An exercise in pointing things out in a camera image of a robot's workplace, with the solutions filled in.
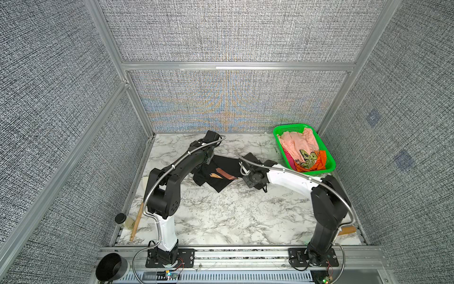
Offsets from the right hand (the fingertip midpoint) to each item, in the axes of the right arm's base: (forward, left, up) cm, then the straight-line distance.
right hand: (250, 176), depth 91 cm
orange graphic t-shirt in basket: (+8, -36, +1) cm, 37 cm away
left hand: (+11, +27, +6) cm, 30 cm away
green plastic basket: (+8, -45, -1) cm, 45 cm away
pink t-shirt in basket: (+20, -26, +4) cm, 33 cm away
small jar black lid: (-23, +56, -1) cm, 60 cm away
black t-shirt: (+4, +17, -4) cm, 18 cm away
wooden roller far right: (-24, -44, -9) cm, 51 cm away
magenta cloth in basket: (+10, -23, 0) cm, 26 cm away
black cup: (-39, +58, -3) cm, 70 cm away
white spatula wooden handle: (-21, +54, -5) cm, 59 cm away
